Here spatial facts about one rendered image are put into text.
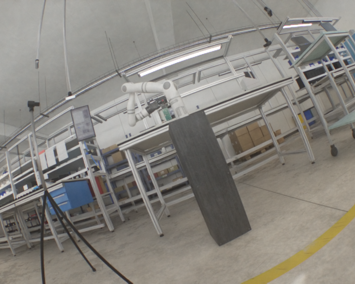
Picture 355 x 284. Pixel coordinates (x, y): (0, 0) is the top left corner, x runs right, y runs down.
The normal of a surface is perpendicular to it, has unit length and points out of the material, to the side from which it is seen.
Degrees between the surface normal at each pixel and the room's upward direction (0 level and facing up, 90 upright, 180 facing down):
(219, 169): 90
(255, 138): 90
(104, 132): 90
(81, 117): 101
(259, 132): 90
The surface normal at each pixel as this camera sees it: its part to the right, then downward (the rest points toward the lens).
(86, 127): 0.41, -0.10
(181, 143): 0.06, -0.18
